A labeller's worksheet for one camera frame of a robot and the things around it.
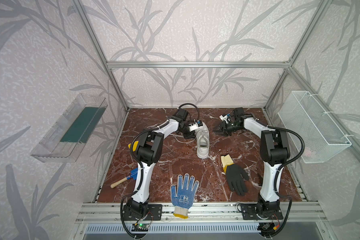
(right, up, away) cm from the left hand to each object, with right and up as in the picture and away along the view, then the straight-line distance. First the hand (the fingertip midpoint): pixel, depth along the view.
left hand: (195, 128), depth 101 cm
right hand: (+13, +1, -5) cm, 14 cm away
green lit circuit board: (-28, -47, -29) cm, 62 cm away
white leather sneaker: (+5, -8, -8) cm, 12 cm away
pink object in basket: (+54, -10, -29) cm, 62 cm away
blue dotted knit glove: (-8, -36, -23) cm, 43 cm away
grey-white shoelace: (-15, -5, +2) cm, 16 cm away
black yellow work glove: (+23, -27, -16) cm, 39 cm away
